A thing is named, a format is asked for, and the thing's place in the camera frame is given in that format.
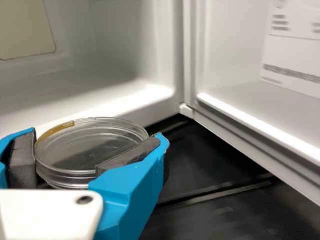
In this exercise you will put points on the black platform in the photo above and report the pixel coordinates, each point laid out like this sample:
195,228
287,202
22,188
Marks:
225,205

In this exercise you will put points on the incubator door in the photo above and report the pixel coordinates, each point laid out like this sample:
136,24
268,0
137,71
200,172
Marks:
250,112

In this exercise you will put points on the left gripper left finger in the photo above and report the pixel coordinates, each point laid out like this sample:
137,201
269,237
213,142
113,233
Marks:
20,160

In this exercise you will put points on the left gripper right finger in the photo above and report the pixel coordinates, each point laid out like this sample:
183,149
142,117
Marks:
130,195

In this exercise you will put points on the petri dish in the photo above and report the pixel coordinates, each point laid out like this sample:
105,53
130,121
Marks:
87,150

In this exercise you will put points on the white incubator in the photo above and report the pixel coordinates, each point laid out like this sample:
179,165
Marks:
100,62

